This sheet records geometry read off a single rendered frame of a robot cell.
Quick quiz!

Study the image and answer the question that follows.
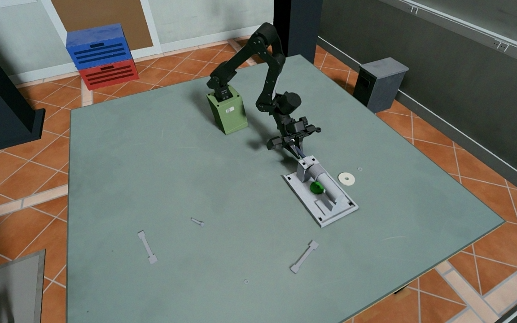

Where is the green ring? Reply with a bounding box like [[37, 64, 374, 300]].
[[310, 182, 324, 194]]

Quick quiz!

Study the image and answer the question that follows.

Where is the white flat washer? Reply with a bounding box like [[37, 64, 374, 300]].
[[338, 172, 355, 186]]

